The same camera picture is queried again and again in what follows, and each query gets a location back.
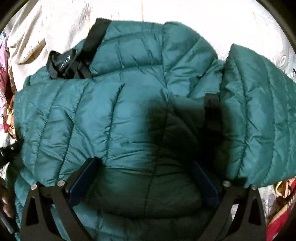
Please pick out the beige patterned bedspread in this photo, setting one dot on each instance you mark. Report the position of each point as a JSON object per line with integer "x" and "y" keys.
{"x": 42, "y": 26}

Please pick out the dark green quilted puffer jacket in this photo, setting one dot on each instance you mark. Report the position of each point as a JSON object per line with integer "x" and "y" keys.
{"x": 167, "y": 121}

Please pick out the red yellow orange blanket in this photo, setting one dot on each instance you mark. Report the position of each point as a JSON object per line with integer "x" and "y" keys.
{"x": 285, "y": 198}

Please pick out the pink penguin print blanket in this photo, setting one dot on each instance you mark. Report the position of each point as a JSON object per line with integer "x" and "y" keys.
{"x": 8, "y": 91}

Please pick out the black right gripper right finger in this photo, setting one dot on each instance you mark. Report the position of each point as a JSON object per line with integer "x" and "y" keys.
{"x": 226, "y": 209}

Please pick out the person's hand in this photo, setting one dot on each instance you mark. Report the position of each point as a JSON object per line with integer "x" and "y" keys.
{"x": 8, "y": 205}

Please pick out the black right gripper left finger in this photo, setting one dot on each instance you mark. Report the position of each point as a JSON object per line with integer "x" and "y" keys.
{"x": 37, "y": 220}

